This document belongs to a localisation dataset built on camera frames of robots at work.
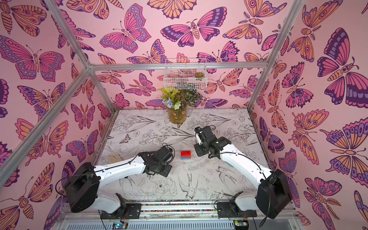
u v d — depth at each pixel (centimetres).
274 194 40
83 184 47
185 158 92
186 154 90
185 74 95
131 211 73
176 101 99
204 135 63
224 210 73
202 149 62
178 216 73
